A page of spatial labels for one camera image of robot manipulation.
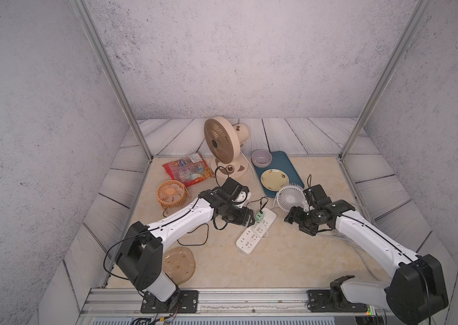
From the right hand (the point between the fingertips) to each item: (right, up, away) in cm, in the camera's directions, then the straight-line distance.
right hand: (291, 222), depth 82 cm
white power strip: (-15, -6, +5) cm, 17 cm away
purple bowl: (-8, +28, +33) cm, 44 cm away
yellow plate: (-1, +16, +28) cm, 32 cm away
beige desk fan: (-27, +34, +11) cm, 45 cm away
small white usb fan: (+2, +9, +10) cm, 14 cm away
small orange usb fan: (-52, +10, +13) cm, 54 cm away
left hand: (-16, +1, -2) cm, 16 cm away
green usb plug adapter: (-12, +1, +7) cm, 14 cm away
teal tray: (+4, +26, +36) cm, 45 cm away
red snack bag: (-46, +21, +26) cm, 57 cm away
